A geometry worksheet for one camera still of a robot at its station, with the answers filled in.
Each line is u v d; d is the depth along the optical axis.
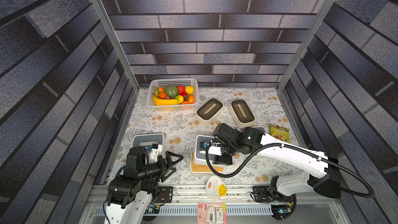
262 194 0.73
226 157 0.60
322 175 0.41
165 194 0.74
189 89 1.10
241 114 0.98
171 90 1.06
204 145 0.59
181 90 1.11
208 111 0.99
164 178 0.63
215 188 0.68
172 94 1.06
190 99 1.06
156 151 0.64
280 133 0.91
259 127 0.93
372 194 0.37
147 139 0.90
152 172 0.56
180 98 1.03
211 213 0.67
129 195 0.45
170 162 0.58
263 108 1.07
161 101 0.99
